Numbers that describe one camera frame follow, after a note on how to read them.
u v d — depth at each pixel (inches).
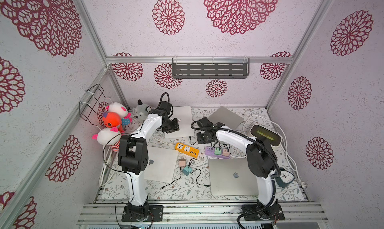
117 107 37.0
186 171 33.6
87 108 29.4
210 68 37.3
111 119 34.5
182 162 35.4
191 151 36.5
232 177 33.6
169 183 32.8
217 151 35.2
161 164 34.6
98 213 29.5
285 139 40.9
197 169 35.0
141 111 36.1
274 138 37.5
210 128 29.3
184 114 49.0
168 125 31.5
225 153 34.5
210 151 36.5
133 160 20.5
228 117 46.9
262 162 20.5
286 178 32.1
